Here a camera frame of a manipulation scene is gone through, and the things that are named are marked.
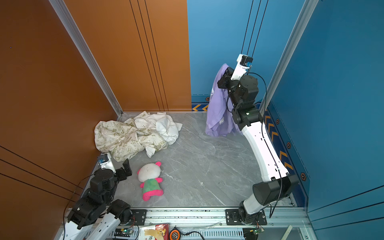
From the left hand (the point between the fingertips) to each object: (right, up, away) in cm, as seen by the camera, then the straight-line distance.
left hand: (119, 161), depth 71 cm
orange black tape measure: (+28, -32, -5) cm, 42 cm away
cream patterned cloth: (-11, +8, +24) cm, 27 cm away
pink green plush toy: (+11, -10, +11) cm, 18 cm away
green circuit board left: (+2, -34, -1) cm, 34 cm away
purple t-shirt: (+49, +20, +1) cm, 53 cm away
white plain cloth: (+13, +19, +27) cm, 35 cm away
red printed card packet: (+22, -30, -5) cm, 38 cm away
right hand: (+48, +42, -10) cm, 65 cm away
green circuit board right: (+66, -32, -2) cm, 73 cm away
